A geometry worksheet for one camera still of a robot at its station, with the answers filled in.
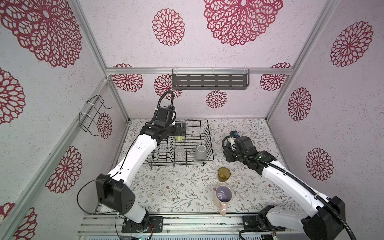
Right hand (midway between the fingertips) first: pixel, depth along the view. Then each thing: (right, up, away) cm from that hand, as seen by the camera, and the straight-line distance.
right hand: (228, 148), depth 80 cm
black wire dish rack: (-20, +1, +25) cm, 32 cm away
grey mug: (-14, -4, +8) cm, 17 cm away
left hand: (-28, +10, +1) cm, 29 cm away
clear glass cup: (-27, -4, +10) cm, 29 cm away
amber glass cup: (0, -16, +10) cm, 19 cm away
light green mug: (-28, +5, +19) cm, 34 cm away
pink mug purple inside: (-2, -26, +1) cm, 26 cm away
